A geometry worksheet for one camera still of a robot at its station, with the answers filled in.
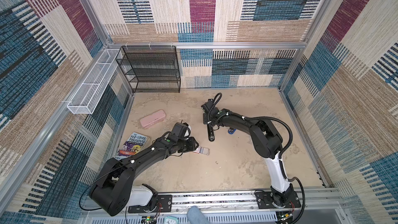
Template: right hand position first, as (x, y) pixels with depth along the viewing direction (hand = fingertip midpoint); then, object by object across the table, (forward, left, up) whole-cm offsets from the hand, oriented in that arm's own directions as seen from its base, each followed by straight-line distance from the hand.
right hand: (208, 119), depth 100 cm
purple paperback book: (-15, +45, -1) cm, 47 cm away
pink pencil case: (+2, +36, -1) cm, 36 cm away
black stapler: (-9, -1, -1) cm, 9 cm away
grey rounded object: (-50, +9, +1) cm, 51 cm away
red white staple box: (-19, +7, -2) cm, 21 cm away
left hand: (-18, +7, +4) cm, 20 cm away
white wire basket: (-9, +56, +31) cm, 65 cm away
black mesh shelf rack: (+33, +39, +15) cm, 53 cm away
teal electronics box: (-51, +19, 0) cm, 55 cm away
